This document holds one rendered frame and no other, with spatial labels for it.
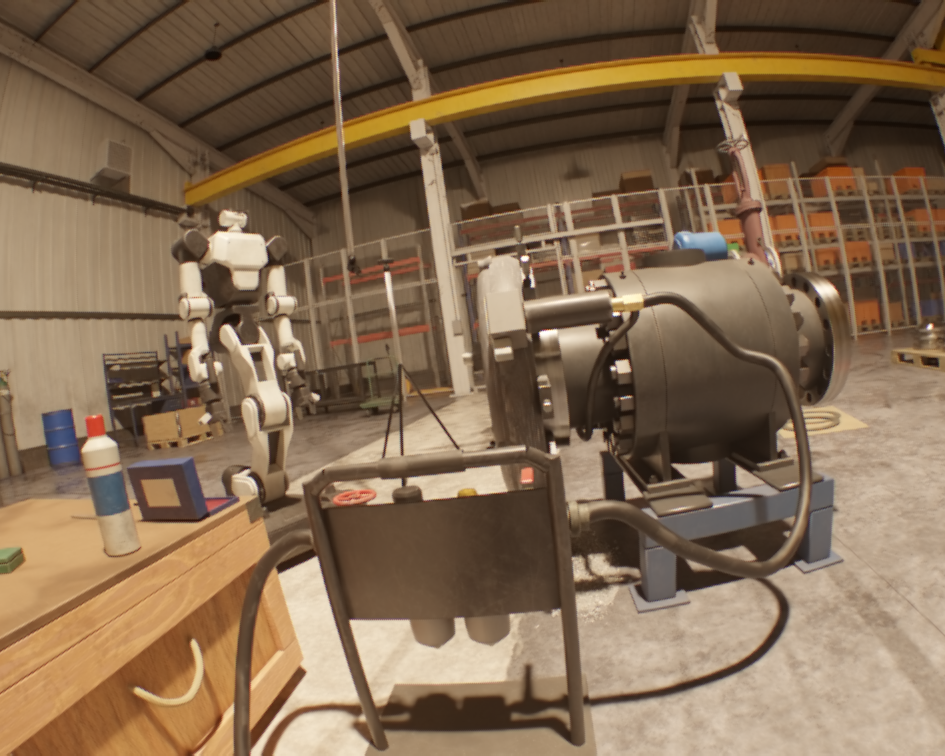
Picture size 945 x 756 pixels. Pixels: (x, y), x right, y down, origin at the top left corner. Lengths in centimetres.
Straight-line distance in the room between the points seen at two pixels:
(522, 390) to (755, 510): 68
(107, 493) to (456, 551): 56
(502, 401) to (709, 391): 55
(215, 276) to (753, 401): 199
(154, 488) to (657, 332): 120
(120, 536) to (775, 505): 141
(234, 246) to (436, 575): 166
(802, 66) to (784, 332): 997
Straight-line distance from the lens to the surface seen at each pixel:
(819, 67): 1139
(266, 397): 198
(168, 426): 805
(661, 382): 128
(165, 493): 99
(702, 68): 1023
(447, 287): 904
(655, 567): 128
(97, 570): 83
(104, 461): 84
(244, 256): 212
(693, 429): 139
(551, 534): 72
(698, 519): 126
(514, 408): 114
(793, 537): 103
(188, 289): 205
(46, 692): 73
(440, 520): 72
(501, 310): 107
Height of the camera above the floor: 70
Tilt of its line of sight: 3 degrees down
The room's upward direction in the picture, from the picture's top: 8 degrees counter-clockwise
